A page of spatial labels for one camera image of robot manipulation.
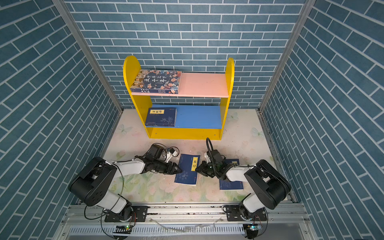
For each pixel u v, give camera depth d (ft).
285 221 2.41
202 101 3.90
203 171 2.57
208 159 2.59
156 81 2.45
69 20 2.42
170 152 2.71
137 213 2.42
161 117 3.09
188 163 3.00
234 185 2.67
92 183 1.46
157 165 2.49
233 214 2.41
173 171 2.58
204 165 2.64
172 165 2.62
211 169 2.52
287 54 2.90
